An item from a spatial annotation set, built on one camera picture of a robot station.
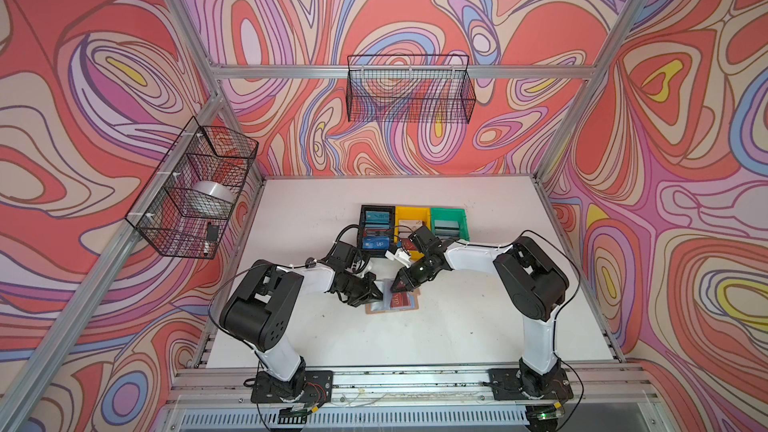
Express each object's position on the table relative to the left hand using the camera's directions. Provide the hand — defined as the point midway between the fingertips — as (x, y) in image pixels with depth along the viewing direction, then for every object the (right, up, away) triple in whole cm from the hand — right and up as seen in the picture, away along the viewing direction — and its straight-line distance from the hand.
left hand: (387, 296), depth 87 cm
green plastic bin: (+22, +21, +18) cm, 35 cm away
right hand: (+3, 0, +2) cm, 3 cm away
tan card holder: (-1, -2, -3) cm, 4 cm away
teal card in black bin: (-3, +23, +17) cm, 29 cm away
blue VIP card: (-4, +15, +11) cm, 19 cm away
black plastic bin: (-4, +17, +14) cm, 22 cm away
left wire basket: (-45, +30, -18) cm, 57 cm away
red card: (+4, -1, 0) cm, 4 cm away
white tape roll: (-42, +31, -14) cm, 53 cm away
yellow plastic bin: (+7, +22, +19) cm, 30 cm away
